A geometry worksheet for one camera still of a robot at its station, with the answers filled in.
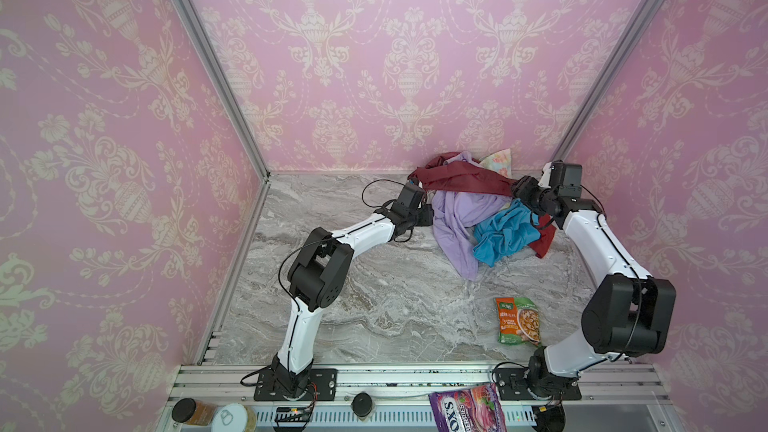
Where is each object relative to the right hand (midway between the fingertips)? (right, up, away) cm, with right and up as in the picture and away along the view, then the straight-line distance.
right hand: (518, 186), depth 88 cm
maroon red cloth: (-21, +6, +21) cm, 30 cm away
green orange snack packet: (-2, -38, -5) cm, 38 cm away
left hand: (-25, -8, +8) cm, 27 cm away
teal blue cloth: (-1, -14, +5) cm, 15 cm away
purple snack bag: (-18, -52, -19) cm, 58 cm away
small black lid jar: (-44, -49, -23) cm, 70 cm away
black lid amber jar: (-80, -49, -25) cm, 97 cm away
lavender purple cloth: (-16, -9, +10) cm, 21 cm away
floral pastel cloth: (+4, +11, +25) cm, 28 cm away
